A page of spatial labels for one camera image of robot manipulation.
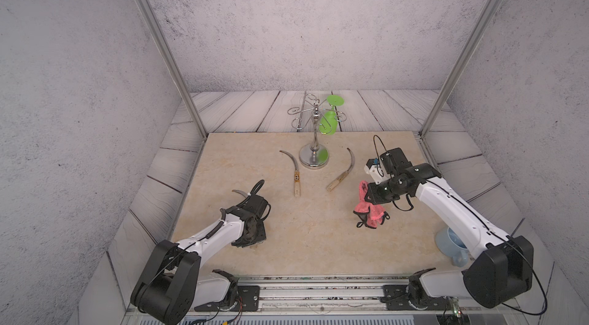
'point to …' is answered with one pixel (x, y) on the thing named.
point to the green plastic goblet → (328, 122)
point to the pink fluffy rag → (375, 212)
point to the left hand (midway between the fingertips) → (261, 239)
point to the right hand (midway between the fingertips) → (369, 197)
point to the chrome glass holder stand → (314, 155)
